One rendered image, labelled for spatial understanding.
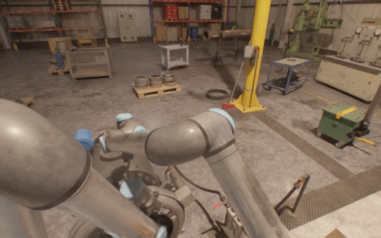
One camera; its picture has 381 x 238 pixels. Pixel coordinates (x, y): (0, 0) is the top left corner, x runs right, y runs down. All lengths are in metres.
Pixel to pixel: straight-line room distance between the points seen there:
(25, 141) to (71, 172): 0.07
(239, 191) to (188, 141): 0.21
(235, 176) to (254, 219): 0.13
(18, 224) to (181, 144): 0.36
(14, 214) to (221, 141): 0.48
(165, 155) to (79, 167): 0.25
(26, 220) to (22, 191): 0.19
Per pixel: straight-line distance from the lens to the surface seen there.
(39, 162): 0.32
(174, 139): 0.51
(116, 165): 1.59
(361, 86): 6.44
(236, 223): 1.74
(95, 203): 0.42
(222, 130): 0.57
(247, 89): 4.43
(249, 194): 0.60
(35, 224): 0.54
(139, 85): 5.27
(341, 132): 3.83
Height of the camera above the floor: 1.90
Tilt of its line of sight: 29 degrees down
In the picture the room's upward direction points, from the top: straight up
